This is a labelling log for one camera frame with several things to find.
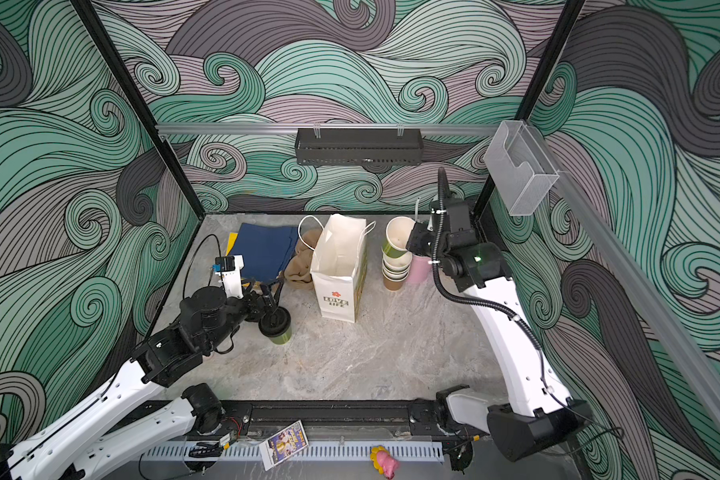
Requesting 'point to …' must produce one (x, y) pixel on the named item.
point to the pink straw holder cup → (421, 269)
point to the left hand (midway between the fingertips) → (270, 278)
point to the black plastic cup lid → (275, 321)
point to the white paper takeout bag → (338, 264)
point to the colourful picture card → (283, 445)
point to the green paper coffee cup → (284, 337)
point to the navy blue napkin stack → (266, 251)
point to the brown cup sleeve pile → (298, 268)
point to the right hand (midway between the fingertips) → (418, 233)
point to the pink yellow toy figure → (383, 461)
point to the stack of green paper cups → (396, 261)
